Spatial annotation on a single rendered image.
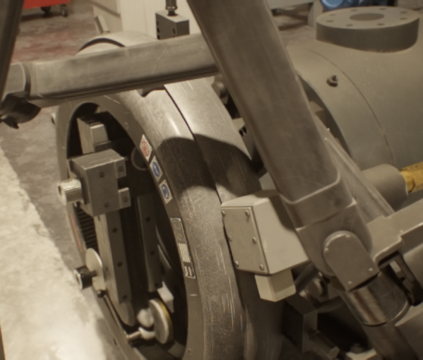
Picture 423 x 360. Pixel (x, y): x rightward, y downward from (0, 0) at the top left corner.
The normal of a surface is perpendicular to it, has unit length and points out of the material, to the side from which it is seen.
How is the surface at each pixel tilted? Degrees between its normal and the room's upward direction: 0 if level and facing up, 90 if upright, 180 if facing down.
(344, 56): 16
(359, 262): 90
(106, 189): 88
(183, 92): 31
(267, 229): 67
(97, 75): 63
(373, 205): 58
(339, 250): 90
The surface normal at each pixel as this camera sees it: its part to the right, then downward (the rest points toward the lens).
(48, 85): -0.02, -0.05
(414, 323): 0.12, 0.41
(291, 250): 0.45, -0.04
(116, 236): 0.51, 0.29
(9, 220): -0.07, -0.91
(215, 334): -0.48, 0.42
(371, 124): 0.36, -0.33
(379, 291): 0.33, 0.25
